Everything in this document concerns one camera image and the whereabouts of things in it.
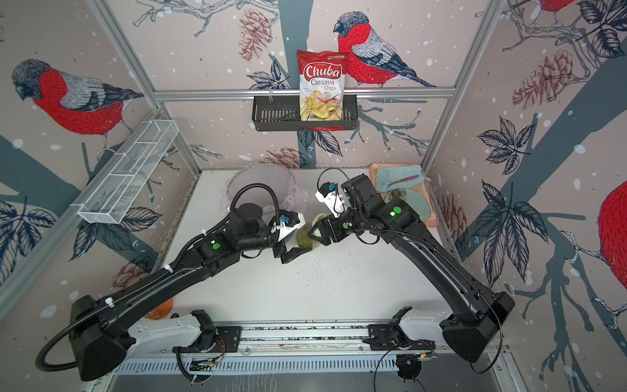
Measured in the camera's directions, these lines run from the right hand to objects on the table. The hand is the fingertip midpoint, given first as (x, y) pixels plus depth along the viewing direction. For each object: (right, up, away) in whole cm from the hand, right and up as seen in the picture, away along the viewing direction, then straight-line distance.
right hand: (319, 227), depth 67 cm
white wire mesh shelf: (-63, +9, +5) cm, 63 cm away
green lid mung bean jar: (-4, -4, +1) cm, 6 cm away
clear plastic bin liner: (-9, +9, +10) cm, 16 cm away
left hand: (-3, 0, +2) cm, 4 cm away
